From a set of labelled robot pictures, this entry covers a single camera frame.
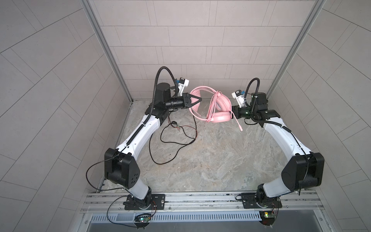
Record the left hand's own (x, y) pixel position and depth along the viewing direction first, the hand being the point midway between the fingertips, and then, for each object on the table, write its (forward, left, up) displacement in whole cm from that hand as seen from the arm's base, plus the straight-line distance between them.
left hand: (203, 99), depth 66 cm
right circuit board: (-42, -31, -37) cm, 64 cm away
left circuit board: (-44, +27, -33) cm, 61 cm away
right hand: (+4, -12, -12) cm, 18 cm away
